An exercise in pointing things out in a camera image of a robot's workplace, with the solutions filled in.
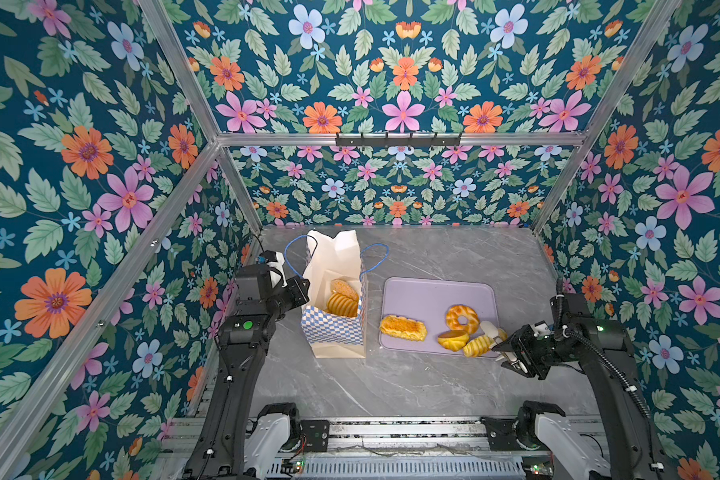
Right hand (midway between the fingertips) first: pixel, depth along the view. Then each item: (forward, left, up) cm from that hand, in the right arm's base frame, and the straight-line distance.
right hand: (496, 350), depth 70 cm
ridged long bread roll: (+6, -1, -11) cm, 13 cm away
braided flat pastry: (+13, +21, -14) cm, 28 cm away
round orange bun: (+27, +41, -12) cm, 50 cm away
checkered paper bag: (+5, +38, +6) cm, 39 cm away
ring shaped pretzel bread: (+18, +5, -15) cm, 24 cm away
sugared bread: (+19, +40, -11) cm, 45 cm away
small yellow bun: (+8, +7, -12) cm, 16 cm away
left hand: (+16, +44, +10) cm, 48 cm away
